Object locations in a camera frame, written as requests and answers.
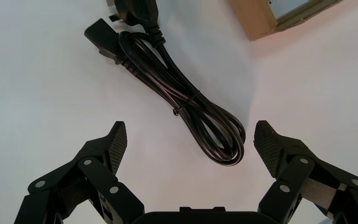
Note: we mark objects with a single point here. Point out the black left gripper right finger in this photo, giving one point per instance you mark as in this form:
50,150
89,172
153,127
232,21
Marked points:
296,168

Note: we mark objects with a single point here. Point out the white printed instruction sheet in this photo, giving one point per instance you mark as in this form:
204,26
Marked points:
290,7

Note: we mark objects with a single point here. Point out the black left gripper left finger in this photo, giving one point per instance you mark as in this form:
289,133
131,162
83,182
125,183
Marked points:
95,173

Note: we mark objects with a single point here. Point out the brown cardboard storage box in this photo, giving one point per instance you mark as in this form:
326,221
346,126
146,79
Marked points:
253,18

